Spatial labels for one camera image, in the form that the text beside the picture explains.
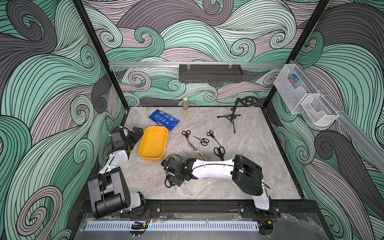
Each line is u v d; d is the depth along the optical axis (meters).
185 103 1.14
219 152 0.95
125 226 0.70
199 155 0.92
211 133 1.04
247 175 0.51
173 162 0.65
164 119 1.08
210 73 1.00
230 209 0.74
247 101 0.90
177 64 0.93
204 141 1.00
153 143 0.99
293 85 0.85
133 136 0.79
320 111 0.64
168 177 0.83
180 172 0.63
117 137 0.67
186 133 1.04
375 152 0.50
